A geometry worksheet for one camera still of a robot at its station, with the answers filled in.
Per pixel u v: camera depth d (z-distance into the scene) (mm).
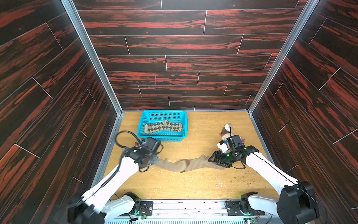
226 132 1040
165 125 1078
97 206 390
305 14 680
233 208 733
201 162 914
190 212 733
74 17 690
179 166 886
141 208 732
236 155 613
